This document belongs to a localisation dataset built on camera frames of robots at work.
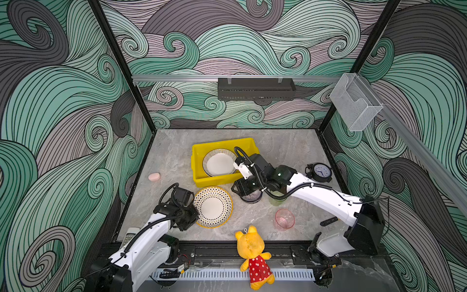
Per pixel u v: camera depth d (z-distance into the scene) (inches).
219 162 40.3
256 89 40.5
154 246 23.5
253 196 33.5
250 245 27.1
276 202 32.1
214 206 33.8
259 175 22.4
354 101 31.5
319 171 38.3
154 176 37.5
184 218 26.9
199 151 40.7
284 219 32.1
